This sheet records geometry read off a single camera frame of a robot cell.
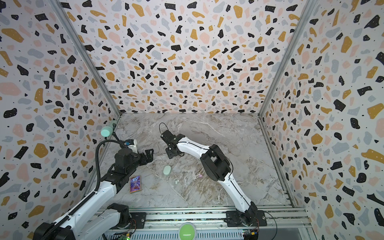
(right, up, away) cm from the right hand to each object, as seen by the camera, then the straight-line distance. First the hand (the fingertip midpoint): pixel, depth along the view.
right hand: (172, 150), depth 97 cm
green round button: (+12, -35, -25) cm, 45 cm away
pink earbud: (+18, -14, -8) cm, 25 cm away
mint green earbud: (+5, -16, -10) cm, 20 cm away
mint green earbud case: (-2, -11, -7) cm, 13 cm away
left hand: (-11, +3, -14) cm, 18 cm away
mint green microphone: (-23, +13, -30) cm, 40 cm away
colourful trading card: (-18, -17, -13) cm, 28 cm away
